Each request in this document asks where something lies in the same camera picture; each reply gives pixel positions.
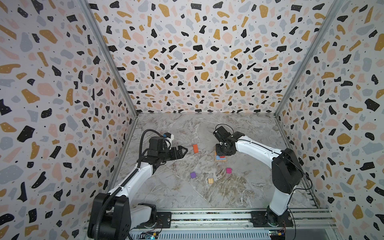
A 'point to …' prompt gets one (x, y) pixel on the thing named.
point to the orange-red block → (195, 148)
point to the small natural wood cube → (211, 181)
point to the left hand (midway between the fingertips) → (182, 149)
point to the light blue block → (218, 158)
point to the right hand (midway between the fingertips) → (217, 149)
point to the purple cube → (193, 174)
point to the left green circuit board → (148, 235)
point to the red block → (222, 157)
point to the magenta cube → (229, 170)
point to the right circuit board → (277, 234)
